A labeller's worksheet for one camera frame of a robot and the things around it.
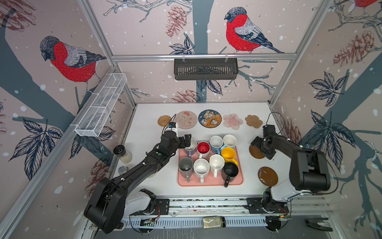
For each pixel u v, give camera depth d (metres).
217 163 0.85
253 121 1.10
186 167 0.85
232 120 1.12
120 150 0.83
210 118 1.10
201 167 0.86
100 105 0.78
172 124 0.74
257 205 0.73
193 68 1.07
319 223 0.69
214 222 0.66
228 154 0.88
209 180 0.81
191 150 0.86
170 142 0.65
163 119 1.10
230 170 0.83
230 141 0.93
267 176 0.83
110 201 0.40
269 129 0.78
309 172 0.45
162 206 0.74
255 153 0.91
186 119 1.10
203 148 0.93
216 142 0.92
